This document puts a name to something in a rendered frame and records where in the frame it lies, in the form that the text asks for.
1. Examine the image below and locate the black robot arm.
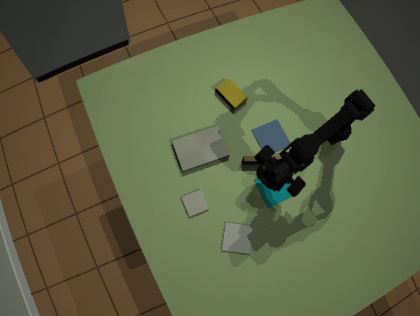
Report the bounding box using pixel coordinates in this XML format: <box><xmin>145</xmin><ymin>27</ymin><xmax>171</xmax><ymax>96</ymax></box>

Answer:
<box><xmin>261</xmin><ymin>89</ymin><xmax>375</xmax><ymax>191</ymax></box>

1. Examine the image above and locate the yellow rectangular block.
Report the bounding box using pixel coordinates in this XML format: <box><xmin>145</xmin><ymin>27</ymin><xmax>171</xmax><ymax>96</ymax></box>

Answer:
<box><xmin>215</xmin><ymin>79</ymin><xmax>247</xmax><ymax>110</ymax></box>

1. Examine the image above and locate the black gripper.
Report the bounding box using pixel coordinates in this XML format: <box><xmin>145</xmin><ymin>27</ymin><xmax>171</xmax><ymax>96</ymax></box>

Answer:
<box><xmin>255</xmin><ymin>145</ymin><xmax>305</xmax><ymax>197</ymax></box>

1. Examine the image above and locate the brown wooden bar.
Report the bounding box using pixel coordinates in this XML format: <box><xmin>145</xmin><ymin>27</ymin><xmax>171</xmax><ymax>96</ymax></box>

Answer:
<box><xmin>242</xmin><ymin>156</ymin><xmax>282</xmax><ymax>165</ymax></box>

